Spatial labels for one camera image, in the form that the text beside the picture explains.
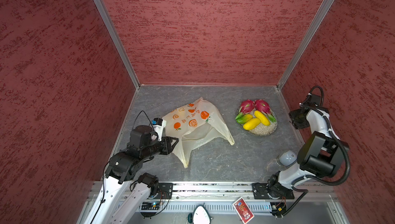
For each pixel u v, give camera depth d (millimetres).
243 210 681
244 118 969
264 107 983
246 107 999
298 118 741
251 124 949
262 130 965
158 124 598
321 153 458
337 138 463
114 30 887
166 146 570
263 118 970
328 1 770
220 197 729
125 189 433
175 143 650
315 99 692
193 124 838
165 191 725
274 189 690
